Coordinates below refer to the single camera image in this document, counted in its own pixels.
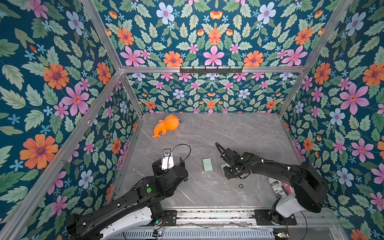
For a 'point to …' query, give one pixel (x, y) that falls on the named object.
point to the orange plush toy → (170, 122)
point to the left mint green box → (207, 164)
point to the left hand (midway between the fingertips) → (175, 161)
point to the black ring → (239, 185)
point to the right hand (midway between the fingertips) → (230, 171)
